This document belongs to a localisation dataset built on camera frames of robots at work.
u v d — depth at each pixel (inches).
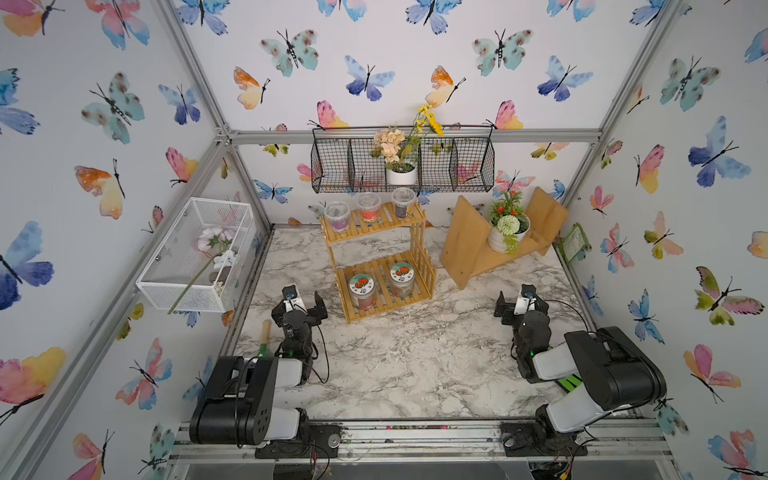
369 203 31.7
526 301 30.1
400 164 35.8
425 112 32.3
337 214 30.6
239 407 17.2
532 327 27.9
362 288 35.7
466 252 36.5
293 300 29.7
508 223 35.8
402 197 32.0
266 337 35.5
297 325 27.0
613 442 29.3
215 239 29.1
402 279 36.7
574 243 43.7
